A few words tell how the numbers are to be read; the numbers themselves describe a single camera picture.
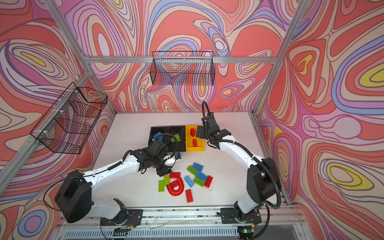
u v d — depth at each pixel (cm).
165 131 110
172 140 101
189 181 84
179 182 84
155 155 64
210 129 65
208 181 83
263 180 44
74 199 41
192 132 102
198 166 89
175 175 86
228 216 73
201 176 86
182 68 98
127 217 72
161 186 84
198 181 84
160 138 102
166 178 85
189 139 102
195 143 100
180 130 111
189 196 79
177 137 102
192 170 88
